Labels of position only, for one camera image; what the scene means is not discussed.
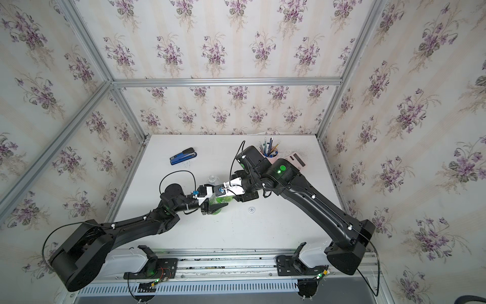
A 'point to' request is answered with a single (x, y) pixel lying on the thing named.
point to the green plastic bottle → (214, 199)
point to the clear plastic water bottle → (212, 180)
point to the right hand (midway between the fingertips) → (237, 184)
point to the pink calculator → (297, 161)
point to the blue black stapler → (186, 154)
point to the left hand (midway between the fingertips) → (227, 198)
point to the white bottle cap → (251, 209)
